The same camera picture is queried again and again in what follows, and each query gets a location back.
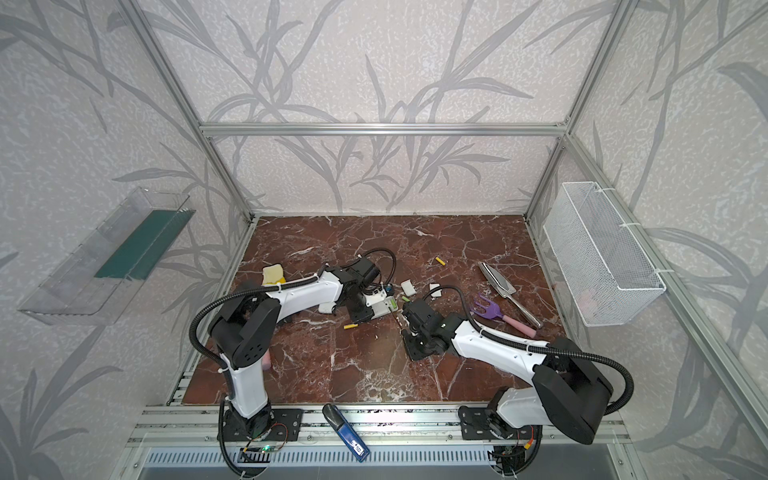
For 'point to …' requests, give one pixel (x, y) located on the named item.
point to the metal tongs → (505, 290)
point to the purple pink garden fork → (491, 310)
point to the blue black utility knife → (352, 440)
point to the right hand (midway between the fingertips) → (409, 338)
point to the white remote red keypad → (326, 308)
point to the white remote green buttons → (384, 307)
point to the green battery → (406, 299)
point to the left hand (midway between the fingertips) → (369, 302)
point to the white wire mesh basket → (610, 278)
